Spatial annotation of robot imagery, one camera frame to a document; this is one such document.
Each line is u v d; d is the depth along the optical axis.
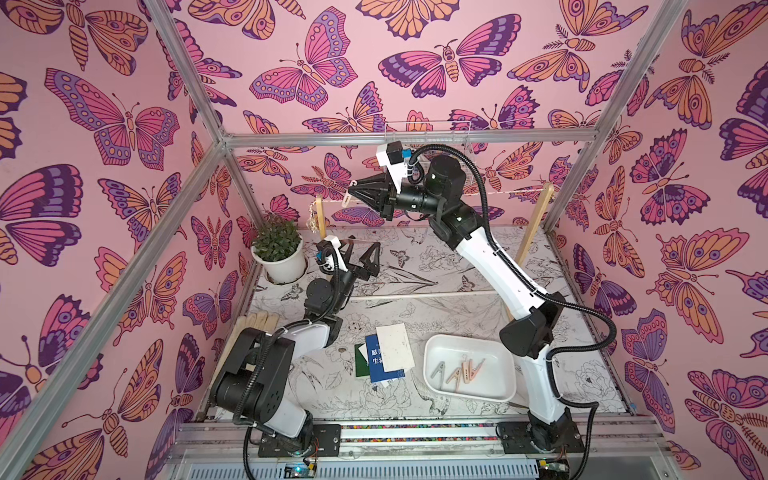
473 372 0.83
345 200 0.64
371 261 0.72
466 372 0.82
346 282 0.72
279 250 0.94
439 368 0.84
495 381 0.82
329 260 0.73
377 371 0.85
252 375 0.41
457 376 0.83
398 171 0.56
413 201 0.59
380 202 0.60
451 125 0.92
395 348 0.89
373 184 0.60
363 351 0.89
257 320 0.95
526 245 0.80
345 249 0.80
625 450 0.72
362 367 0.86
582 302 1.03
